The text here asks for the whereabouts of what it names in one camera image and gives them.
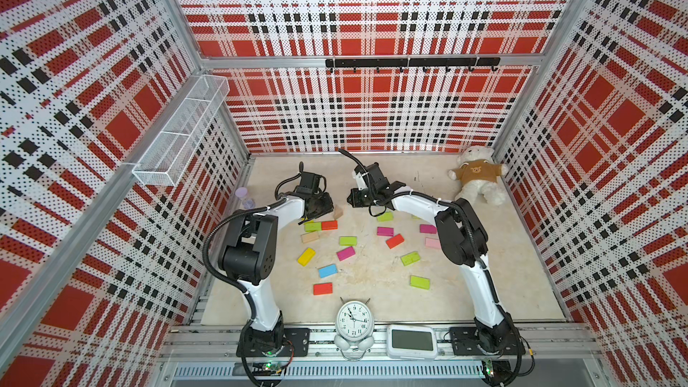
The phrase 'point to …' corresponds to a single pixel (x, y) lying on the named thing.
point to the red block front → (322, 288)
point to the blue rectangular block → (327, 270)
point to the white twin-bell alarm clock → (354, 327)
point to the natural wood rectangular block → (309, 236)
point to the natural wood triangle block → (339, 212)
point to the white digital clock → (412, 342)
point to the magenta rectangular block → (345, 253)
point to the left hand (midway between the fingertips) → (334, 205)
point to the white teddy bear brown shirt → (478, 175)
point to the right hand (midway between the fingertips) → (351, 198)
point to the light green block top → (387, 216)
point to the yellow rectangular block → (306, 256)
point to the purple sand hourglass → (241, 193)
